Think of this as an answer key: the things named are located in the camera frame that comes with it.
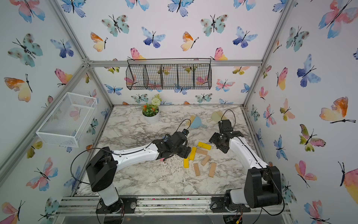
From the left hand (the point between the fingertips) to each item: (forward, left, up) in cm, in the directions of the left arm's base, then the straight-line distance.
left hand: (187, 147), depth 85 cm
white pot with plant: (+25, +24, +5) cm, 35 cm away
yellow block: (-6, +1, -10) cm, 11 cm away
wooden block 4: (+2, -9, -10) cm, 14 cm away
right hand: (+3, -18, 0) cm, 18 cm away
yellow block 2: (+6, -12, -10) cm, 16 cm away
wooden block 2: (-10, -15, -11) cm, 21 cm away
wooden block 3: (-4, -11, -10) cm, 16 cm away
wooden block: (-11, -5, -9) cm, 16 cm away
